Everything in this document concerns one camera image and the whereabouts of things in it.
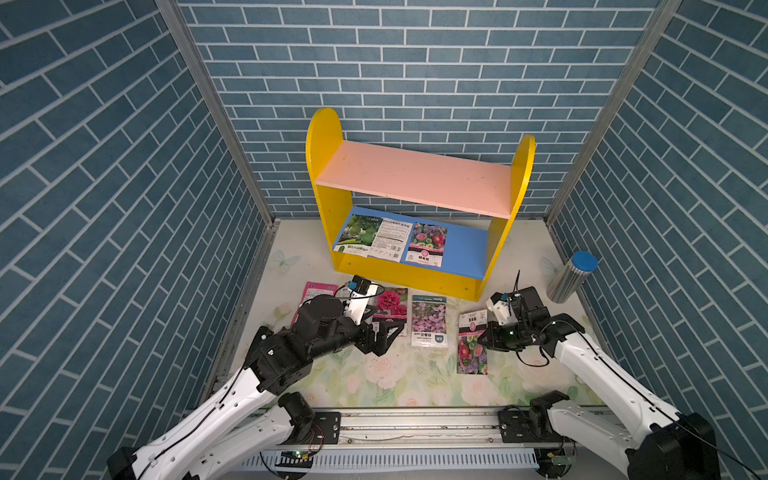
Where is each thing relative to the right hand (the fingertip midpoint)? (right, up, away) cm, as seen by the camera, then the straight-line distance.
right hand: (481, 340), depth 81 cm
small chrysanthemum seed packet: (-3, -5, 0) cm, 6 cm away
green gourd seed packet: (-32, +29, +16) cm, 46 cm away
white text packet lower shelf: (-25, +28, +15) cm, 40 cm away
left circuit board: (-47, -26, -9) cm, 55 cm away
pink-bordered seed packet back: (-51, +11, +19) cm, 56 cm away
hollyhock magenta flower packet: (-25, +6, +16) cm, 30 cm away
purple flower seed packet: (-13, +1, +11) cm, 17 cm away
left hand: (-23, +9, -15) cm, 29 cm away
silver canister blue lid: (+28, +17, +6) cm, 34 cm away
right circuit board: (+16, -25, -10) cm, 32 cm away
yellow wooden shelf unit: (-14, +35, +22) cm, 44 cm away
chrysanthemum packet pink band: (-13, +26, +13) cm, 32 cm away
